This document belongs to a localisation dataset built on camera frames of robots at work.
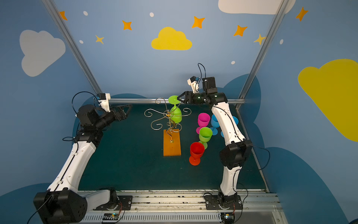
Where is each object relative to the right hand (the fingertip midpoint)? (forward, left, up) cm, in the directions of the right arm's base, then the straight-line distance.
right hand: (182, 97), depth 78 cm
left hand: (-9, +30, +1) cm, 31 cm away
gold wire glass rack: (-13, +6, -5) cm, 15 cm away
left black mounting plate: (-49, +30, -33) cm, 66 cm away
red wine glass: (-24, -10, -18) cm, 32 cm away
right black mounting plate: (-46, -19, -34) cm, 61 cm away
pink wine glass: (0, -15, -20) cm, 25 cm away
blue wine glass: (-1, -23, -24) cm, 33 cm away
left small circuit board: (-55, +35, -37) cm, 75 cm away
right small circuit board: (-52, -27, -38) cm, 70 cm away
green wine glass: (-9, -16, -24) cm, 30 cm away
